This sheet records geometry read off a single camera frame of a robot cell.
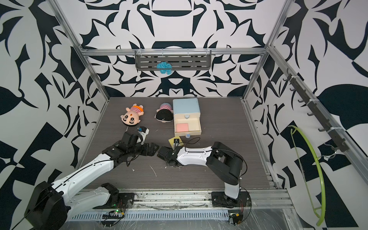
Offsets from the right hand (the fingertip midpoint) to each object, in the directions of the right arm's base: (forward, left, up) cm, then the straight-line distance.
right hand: (174, 158), depth 89 cm
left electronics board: (-28, +28, -1) cm, 40 cm away
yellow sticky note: (+11, +2, 0) cm, 12 cm away
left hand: (+5, +12, +11) cm, 17 cm away
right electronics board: (-29, -32, -1) cm, 43 cm away
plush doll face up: (+25, +28, +10) cm, 39 cm away
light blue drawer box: (+24, -8, +16) cm, 30 cm away
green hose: (-31, -55, +24) cm, 67 cm away
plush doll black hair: (+29, +7, +7) cm, 31 cm away
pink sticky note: (+18, -5, +6) cm, 20 cm away
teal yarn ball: (+45, +5, +36) cm, 58 cm away
